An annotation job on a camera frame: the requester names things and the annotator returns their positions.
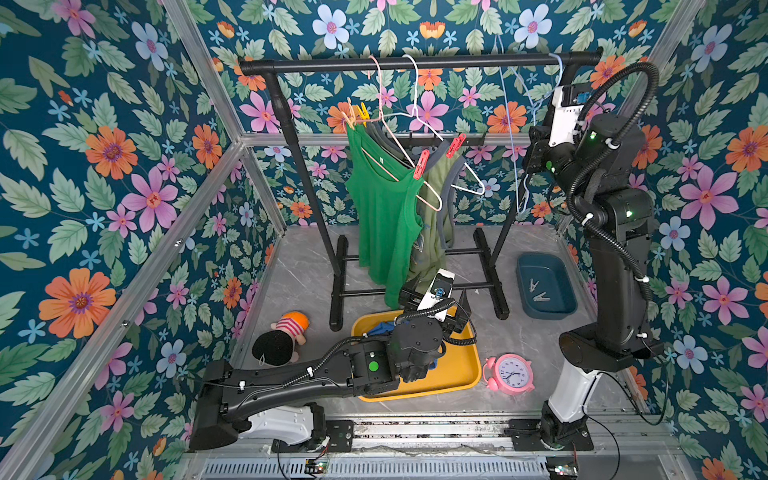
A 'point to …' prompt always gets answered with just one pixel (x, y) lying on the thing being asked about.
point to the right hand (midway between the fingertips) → (548, 120)
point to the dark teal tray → (546, 285)
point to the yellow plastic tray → (458, 367)
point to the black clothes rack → (337, 244)
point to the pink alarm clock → (511, 374)
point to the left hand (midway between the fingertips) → (446, 285)
